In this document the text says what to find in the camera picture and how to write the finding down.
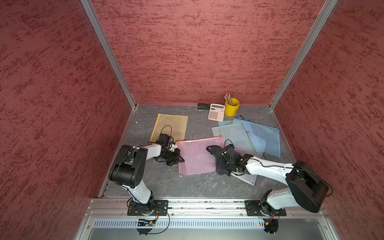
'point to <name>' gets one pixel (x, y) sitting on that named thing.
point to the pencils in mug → (228, 99)
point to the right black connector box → (271, 225)
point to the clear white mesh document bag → (248, 178)
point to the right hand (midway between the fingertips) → (221, 167)
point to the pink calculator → (216, 112)
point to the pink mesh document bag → (196, 158)
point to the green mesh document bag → (236, 135)
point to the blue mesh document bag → (264, 138)
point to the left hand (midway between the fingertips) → (183, 163)
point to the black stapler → (203, 106)
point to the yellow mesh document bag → (174, 125)
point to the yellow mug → (231, 110)
